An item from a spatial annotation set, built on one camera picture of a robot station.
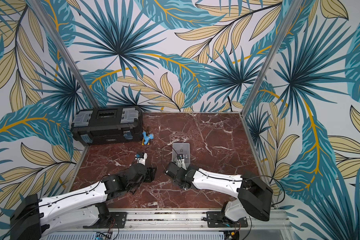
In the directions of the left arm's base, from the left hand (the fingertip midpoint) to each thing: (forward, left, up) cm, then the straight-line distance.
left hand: (152, 171), depth 80 cm
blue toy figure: (+25, +8, -7) cm, 28 cm away
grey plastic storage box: (+19, -16, -8) cm, 26 cm away
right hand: (0, -13, -4) cm, 14 cm away
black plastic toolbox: (+24, +29, +8) cm, 39 cm away
